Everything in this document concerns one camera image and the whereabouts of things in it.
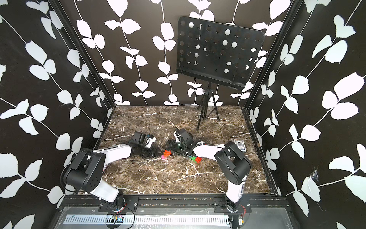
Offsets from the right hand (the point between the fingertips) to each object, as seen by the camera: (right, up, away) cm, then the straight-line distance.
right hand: (164, 147), depth 86 cm
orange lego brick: (+2, -4, +2) cm, 5 cm away
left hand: (-3, -4, +4) cm, 7 cm away
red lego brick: (+21, -8, +2) cm, 23 cm away
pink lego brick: (-1, -8, +4) cm, 9 cm away
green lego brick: (+18, -8, +4) cm, 20 cm away
